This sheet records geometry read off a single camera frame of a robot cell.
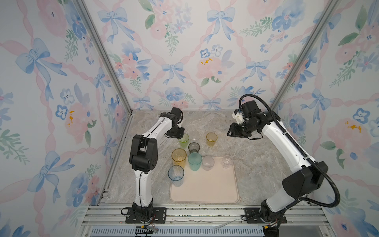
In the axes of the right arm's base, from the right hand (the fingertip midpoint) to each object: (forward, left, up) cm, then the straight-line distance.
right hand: (232, 133), depth 80 cm
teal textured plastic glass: (-8, +20, -17) cm, 27 cm away
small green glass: (+8, +27, -19) cm, 34 cm away
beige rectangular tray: (-21, +5, -22) cm, 31 cm away
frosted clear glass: (-8, +12, -20) cm, 25 cm away
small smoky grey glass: (+2, +21, -19) cm, 28 cm away
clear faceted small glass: (-7, 0, -20) cm, 21 cm away
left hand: (+9, +30, -14) cm, 34 cm away
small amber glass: (+10, +9, -20) cm, 24 cm away
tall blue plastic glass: (-16, +31, -18) cm, 39 cm away
